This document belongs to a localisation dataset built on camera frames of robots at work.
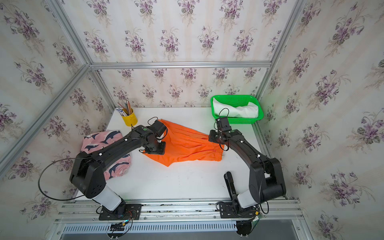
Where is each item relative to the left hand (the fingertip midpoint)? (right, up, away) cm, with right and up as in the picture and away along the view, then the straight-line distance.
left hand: (163, 154), depth 85 cm
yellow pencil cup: (-28, +20, +20) cm, 39 cm away
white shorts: (+38, +28, +26) cm, 54 cm away
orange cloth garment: (+11, +3, +12) cm, 17 cm away
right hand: (+29, +9, +6) cm, 31 cm away
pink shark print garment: (-44, +7, +10) cm, 46 cm away
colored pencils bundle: (-29, +28, +17) cm, 44 cm away
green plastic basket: (+56, +36, +35) cm, 75 cm away
